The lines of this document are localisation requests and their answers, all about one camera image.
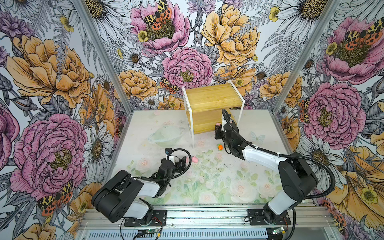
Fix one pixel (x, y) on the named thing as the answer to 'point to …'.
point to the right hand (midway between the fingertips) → (217, 129)
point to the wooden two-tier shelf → (203, 104)
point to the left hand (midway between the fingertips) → (178, 160)
